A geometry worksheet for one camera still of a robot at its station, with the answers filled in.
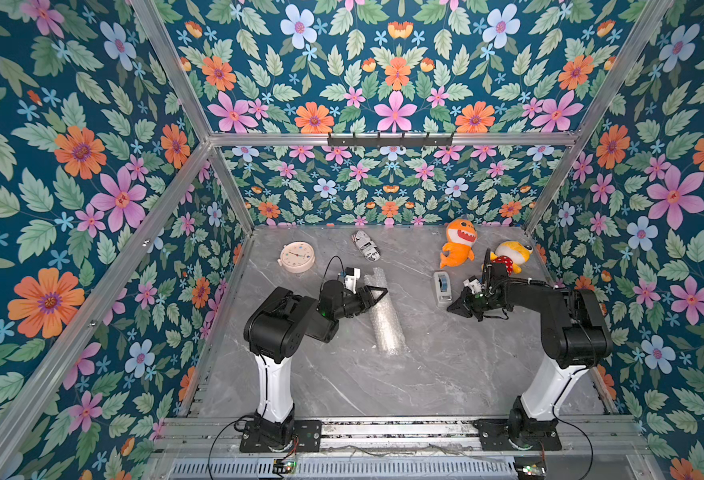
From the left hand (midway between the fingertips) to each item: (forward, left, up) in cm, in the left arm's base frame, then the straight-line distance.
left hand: (387, 292), depth 91 cm
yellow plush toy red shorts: (+14, -46, -3) cm, 49 cm away
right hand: (-2, -22, -7) cm, 23 cm away
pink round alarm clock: (+22, +31, -6) cm, 38 cm away
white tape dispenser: (+5, -19, -4) cm, 20 cm away
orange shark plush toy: (+23, -30, -1) cm, 37 cm away
